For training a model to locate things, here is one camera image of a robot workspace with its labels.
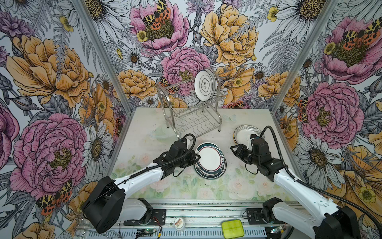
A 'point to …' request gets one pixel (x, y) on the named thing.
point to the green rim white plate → (211, 165)
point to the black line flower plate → (205, 85)
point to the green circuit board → (146, 230)
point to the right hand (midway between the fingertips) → (231, 153)
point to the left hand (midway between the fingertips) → (200, 161)
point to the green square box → (233, 229)
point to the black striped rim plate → (242, 134)
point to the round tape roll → (179, 223)
